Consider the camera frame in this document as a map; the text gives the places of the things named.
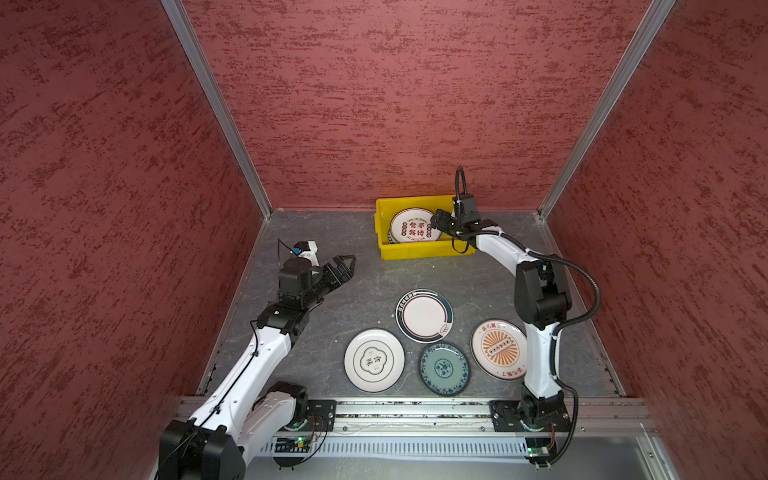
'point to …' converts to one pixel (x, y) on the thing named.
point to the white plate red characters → (412, 225)
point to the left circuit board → (292, 445)
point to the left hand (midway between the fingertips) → (346, 269)
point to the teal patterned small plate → (444, 369)
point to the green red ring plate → (424, 315)
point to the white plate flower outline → (374, 360)
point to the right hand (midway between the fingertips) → (441, 224)
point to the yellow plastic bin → (385, 208)
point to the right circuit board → (537, 446)
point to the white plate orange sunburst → (499, 347)
